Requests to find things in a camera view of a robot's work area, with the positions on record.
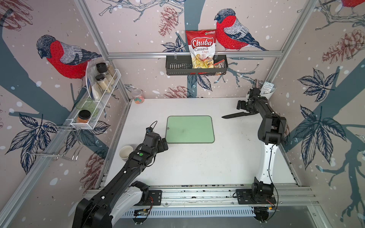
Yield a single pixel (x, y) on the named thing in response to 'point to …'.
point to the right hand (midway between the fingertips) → (242, 105)
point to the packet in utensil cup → (267, 88)
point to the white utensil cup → (268, 95)
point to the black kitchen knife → (241, 114)
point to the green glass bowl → (88, 104)
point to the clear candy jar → (138, 96)
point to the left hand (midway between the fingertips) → (162, 139)
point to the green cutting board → (190, 129)
